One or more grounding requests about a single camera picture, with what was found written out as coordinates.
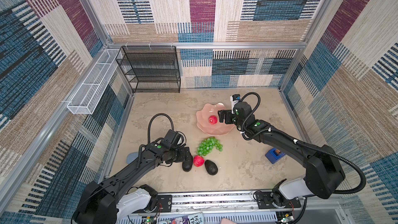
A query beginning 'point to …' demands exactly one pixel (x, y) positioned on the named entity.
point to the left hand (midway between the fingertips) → (185, 154)
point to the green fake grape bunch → (207, 145)
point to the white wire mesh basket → (90, 91)
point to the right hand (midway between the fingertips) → (226, 113)
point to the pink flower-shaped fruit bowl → (208, 120)
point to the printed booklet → (197, 218)
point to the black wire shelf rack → (151, 69)
